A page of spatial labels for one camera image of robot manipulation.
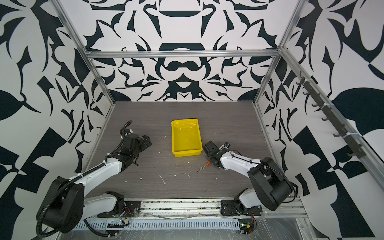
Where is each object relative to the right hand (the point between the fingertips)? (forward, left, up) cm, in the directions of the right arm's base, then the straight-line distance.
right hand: (211, 157), depth 91 cm
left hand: (+8, +39, +10) cm, 41 cm away
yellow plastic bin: (+14, +15, 0) cm, 21 cm away
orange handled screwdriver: (-4, +3, -1) cm, 5 cm away
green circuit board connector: (-34, -14, -2) cm, 36 cm away
